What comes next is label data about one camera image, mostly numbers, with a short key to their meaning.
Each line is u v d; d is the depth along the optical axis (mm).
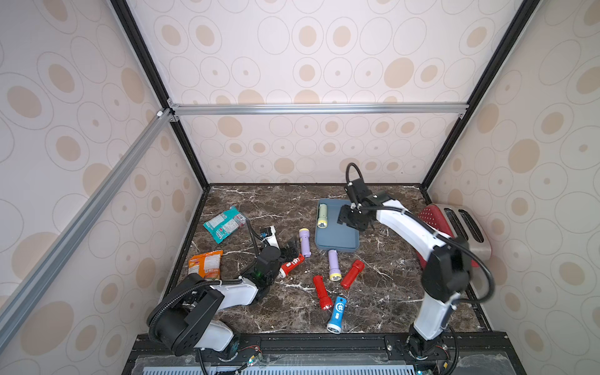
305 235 972
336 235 972
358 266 882
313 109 922
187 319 428
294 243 828
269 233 759
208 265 896
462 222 837
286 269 875
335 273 867
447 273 477
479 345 774
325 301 810
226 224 1023
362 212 656
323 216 1033
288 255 780
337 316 775
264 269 683
